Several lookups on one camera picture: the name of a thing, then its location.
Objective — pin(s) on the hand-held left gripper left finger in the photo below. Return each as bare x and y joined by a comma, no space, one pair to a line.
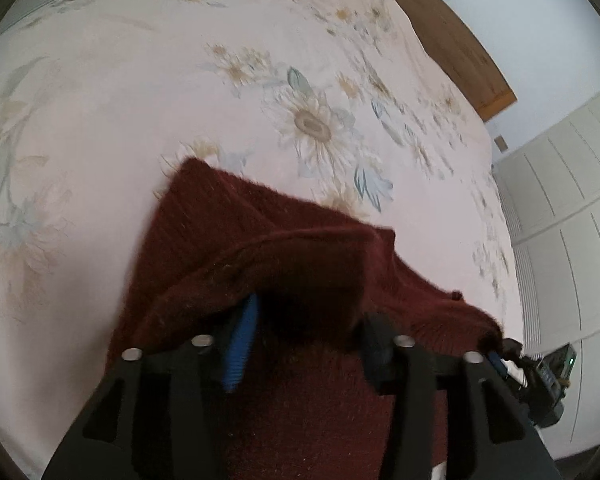
240,345

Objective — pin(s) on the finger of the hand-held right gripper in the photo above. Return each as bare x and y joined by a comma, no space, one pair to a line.
498,364

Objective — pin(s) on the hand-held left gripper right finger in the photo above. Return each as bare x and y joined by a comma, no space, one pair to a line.
377,357

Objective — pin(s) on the dark red knit sweater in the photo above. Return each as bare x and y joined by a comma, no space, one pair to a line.
205,220

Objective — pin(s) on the white wardrobe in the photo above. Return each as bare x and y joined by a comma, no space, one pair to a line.
570,210

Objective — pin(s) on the wooden headboard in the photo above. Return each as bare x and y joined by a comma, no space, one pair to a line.
455,45

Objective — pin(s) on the wall outlet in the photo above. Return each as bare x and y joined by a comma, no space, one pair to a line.
500,142

